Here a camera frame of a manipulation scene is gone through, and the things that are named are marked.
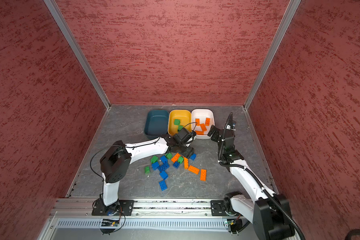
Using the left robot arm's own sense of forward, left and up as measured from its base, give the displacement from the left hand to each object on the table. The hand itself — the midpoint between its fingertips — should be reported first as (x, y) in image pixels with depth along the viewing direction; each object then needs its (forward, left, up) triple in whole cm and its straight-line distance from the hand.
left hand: (188, 151), depth 89 cm
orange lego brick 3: (+17, -8, -4) cm, 20 cm away
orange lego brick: (+28, -7, -4) cm, 29 cm away
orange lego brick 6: (-12, -9, -5) cm, 16 cm away
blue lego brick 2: (-7, +20, -4) cm, 22 cm away
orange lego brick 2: (+22, -11, -4) cm, 25 cm away
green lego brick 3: (-1, +12, -3) cm, 12 cm away
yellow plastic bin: (+32, +3, -3) cm, 32 cm away
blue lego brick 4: (-6, +7, -6) cm, 11 cm away
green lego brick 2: (+23, +6, -7) cm, 25 cm away
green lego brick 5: (-10, +24, -4) cm, 26 cm away
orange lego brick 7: (-2, +8, -5) cm, 9 cm away
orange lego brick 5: (-9, -3, -5) cm, 11 cm away
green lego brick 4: (-4, +5, -4) cm, 7 cm away
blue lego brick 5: (-12, +14, -5) cm, 20 cm away
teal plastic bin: (+24, +23, -4) cm, 34 cm away
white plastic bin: (+32, -11, -2) cm, 34 cm away
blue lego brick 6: (-18, +14, -4) cm, 23 cm away
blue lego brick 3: (-8, +15, -5) cm, 18 cm away
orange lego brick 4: (+27, -15, -3) cm, 31 cm away
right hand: (+8, -16, +12) cm, 22 cm away
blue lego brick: (-4, +15, -4) cm, 16 cm away
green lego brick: (+27, +8, -5) cm, 29 cm away
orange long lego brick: (-6, +1, -3) cm, 7 cm away
